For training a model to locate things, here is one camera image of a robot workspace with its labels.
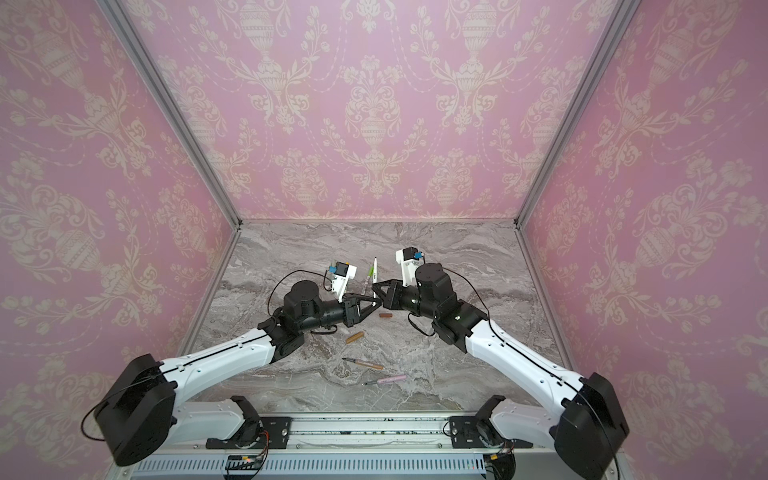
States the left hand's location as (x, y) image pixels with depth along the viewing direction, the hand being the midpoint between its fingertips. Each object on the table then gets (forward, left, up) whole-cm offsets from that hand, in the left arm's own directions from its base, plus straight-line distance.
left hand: (381, 307), depth 72 cm
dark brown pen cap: (+9, -1, -22) cm, 23 cm away
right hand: (+4, +2, +2) cm, 5 cm away
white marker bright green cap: (+8, +2, +4) cm, 9 cm away
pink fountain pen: (-10, -1, -23) cm, 25 cm away
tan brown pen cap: (+2, +8, -22) cm, 24 cm away
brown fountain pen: (-6, +5, -22) cm, 23 cm away
